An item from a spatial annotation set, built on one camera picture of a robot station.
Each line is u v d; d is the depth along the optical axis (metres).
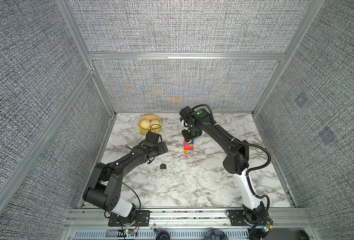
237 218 0.73
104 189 0.44
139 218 0.73
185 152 0.97
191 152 0.96
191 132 0.77
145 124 1.06
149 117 1.13
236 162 0.55
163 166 0.92
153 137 0.71
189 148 0.94
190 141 0.90
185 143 0.93
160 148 0.82
